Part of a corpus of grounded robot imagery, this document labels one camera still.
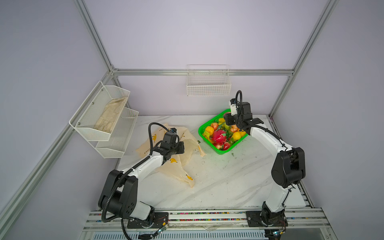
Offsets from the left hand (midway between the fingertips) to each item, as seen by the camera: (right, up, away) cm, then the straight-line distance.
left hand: (181, 146), depth 89 cm
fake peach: (+22, +13, +12) cm, 28 cm away
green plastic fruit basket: (+13, +11, +12) cm, 21 cm away
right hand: (+28, +20, +2) cm, 35 cm away
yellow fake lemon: (+36, +6, +7) cm, 37 cm away
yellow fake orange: (+18, +10, +9) cm, 23 cm away
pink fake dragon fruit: (+23, +5, +3) cm, 24 cm away
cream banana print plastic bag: (0, -9, -9) cm, 13 cm away
